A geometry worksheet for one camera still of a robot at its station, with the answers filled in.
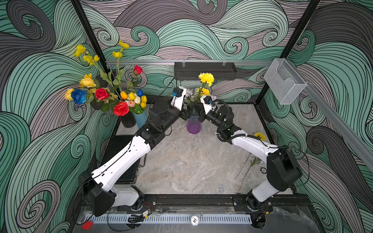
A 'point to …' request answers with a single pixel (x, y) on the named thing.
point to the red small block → (87, 225)
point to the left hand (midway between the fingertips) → (188, 96)
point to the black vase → (128, 120)
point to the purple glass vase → (194, 125)
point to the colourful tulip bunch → (136, 101)
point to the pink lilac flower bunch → (191, 95)
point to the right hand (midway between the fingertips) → (192, 104)
